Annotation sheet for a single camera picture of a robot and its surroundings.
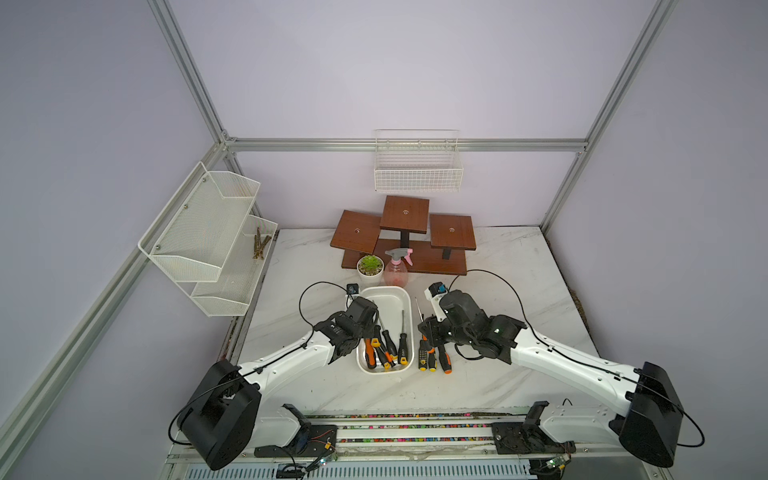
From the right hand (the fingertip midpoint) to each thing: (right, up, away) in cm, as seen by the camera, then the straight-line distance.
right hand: (425, 329), depth 80 cm
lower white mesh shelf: (-57, +15, +15) cm, 61 cm away
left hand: (-19, +1, +8) cm, 20 cm away
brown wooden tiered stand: (+5, +24, +16) cm, 30 cm away
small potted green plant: (-17, +15, +19) cm, 29 cm away
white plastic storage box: (-8, +5, +11) cm, 15 cm away
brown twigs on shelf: (-54, +24, +18) cm, 62 cm away
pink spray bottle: (-8, +15, +19) cm, 25 cm away
